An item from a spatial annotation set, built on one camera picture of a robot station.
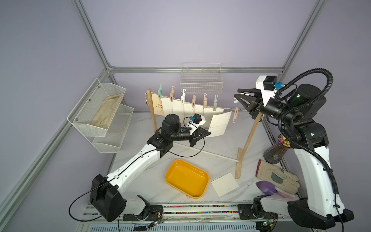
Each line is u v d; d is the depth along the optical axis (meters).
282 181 0.84
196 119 0.55
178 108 0.70
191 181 0.88
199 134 0.61
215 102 0.62
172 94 0.65
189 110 0.69
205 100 0.64
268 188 0.80
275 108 0.43
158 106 0.74
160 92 0.65
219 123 0.60
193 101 0.64
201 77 0.97
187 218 0.73
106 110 0.80
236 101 0.51
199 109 0.66
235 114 0.63
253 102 0.44
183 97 0.66
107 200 0.39
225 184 0.85
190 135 0.59
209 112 0.66
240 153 0.97
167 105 0.70
